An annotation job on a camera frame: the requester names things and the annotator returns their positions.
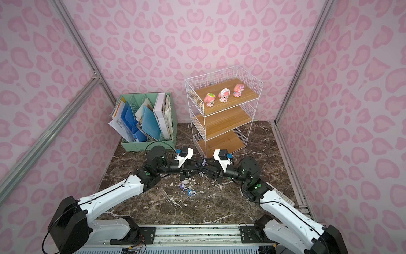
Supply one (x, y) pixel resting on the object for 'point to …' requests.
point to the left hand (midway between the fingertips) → (203, 166)
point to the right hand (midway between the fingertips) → (202, 165)
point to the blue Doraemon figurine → (191, 192)
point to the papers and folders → (150, 123)
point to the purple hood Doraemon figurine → (182, 185)
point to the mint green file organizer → (134, 99)
